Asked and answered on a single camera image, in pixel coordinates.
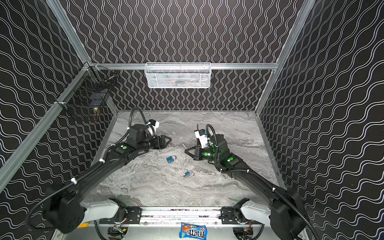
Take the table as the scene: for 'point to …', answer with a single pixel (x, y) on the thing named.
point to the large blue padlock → (170, 159)
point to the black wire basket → (90, 87)
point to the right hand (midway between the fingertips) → (185, 151)
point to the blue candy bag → (193, 231)
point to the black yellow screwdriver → (197, 127)
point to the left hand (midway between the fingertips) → (171, 139)
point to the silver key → (184, 145)
